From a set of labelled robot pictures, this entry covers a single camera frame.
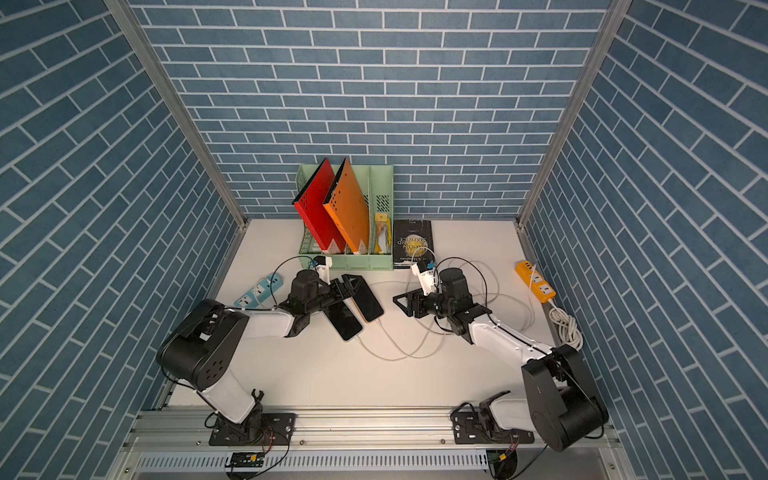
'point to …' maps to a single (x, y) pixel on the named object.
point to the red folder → (311, 200)
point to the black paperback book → (413, 242)
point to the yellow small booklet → (383, 233)
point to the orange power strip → (529, 274)
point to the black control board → (246, 460)
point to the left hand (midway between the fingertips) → (363, 283)
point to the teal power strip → (249, 298)
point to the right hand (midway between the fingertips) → (403, 297)
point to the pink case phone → (366, 302)
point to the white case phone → (344, 319)
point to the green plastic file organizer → (373, 186)
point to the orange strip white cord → (569, 329)
